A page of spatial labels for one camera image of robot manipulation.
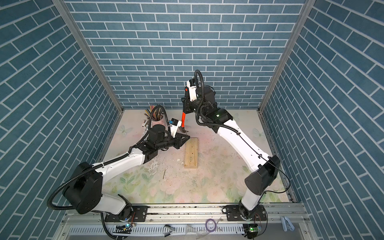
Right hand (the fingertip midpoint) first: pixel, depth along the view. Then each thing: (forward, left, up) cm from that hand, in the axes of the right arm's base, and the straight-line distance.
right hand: (185, 98), depth 71 cm
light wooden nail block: (-11, -2, -37) cm, 38 cm away
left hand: (-10, -4, -20) cm, 22 cm away
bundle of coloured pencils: (+16, +24, -29) cm, 41 cm away
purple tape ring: (-47, -16, -40) cm, 64 cm away
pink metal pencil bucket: (+8, +19, -28) cm, 35 cm away
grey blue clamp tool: (-42, -52, -39) cm, 77 cm away
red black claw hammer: (-5, +2, -16) cm, 17 cm away
